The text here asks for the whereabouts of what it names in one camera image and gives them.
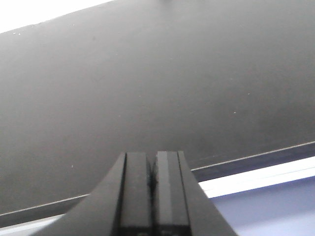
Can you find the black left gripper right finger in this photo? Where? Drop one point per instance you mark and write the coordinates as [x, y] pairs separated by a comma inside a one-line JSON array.
[[187, 201]]

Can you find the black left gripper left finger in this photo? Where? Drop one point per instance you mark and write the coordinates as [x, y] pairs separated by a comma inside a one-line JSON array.
[[103, 209]]

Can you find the lab bench with blue cabinets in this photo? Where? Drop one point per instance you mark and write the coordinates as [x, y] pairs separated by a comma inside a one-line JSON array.
[[270, 209]]

